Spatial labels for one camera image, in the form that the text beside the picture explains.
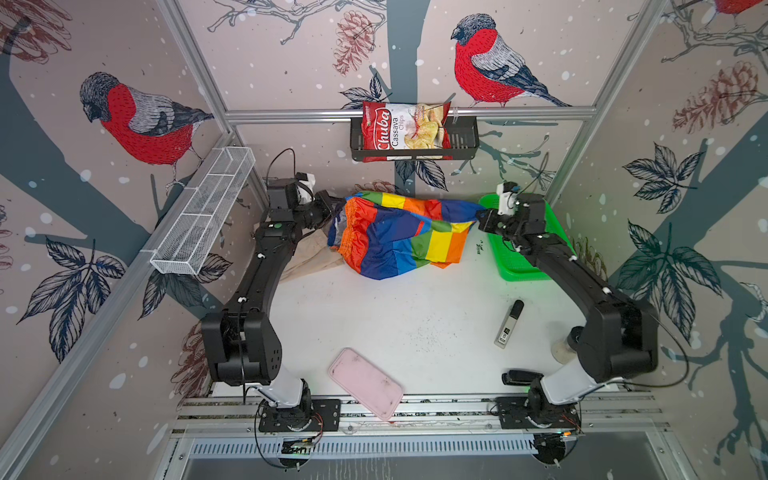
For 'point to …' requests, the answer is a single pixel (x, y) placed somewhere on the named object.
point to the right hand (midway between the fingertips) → (473, 215)
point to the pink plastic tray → (372, 385)
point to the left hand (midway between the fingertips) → (344, 198)
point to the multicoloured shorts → (386, 235)
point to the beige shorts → (313, 252)
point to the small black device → (518, 377)
